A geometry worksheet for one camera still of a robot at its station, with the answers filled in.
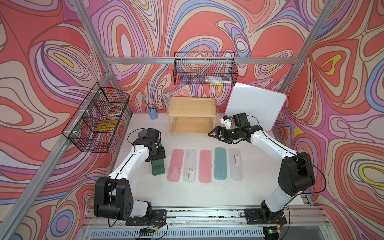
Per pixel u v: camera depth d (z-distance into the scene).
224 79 0.82
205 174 0.87
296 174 0.45
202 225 0.73
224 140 0.79
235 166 0.91
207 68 0.96
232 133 0.75
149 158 0.60
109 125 0.71
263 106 0.97
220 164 0.91
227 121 0.81
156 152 0.76
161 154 0.77
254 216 0.73
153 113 1.12
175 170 0.89
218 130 0.77
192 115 0.91
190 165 0.92
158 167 0.83
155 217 0.73
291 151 0.49
